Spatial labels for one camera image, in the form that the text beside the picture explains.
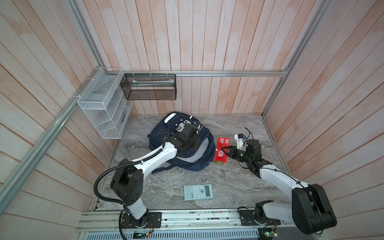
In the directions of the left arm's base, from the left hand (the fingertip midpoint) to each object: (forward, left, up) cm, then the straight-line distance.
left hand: (195, 141), depth 86 cm
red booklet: (-8, -14, -4) cm, 16 cm away
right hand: (-3, -16, -2) cm, 16 cm away
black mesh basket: (+40, +32, +10) cm, 53 cm away
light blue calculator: (-24, -1, -14) cm, 28 cm away
